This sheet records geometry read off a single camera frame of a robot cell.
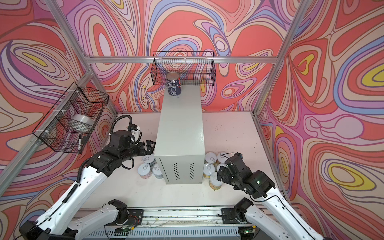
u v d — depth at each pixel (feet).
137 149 2.11
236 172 1.73
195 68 3.15
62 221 1.26
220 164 2.82
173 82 2.42
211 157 1.80
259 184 1.53
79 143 2.36
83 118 2.42
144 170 2.76
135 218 2.37
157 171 2.75
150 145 2.17
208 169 2.75
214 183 2.59
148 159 2.90
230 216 2.42
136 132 2.15
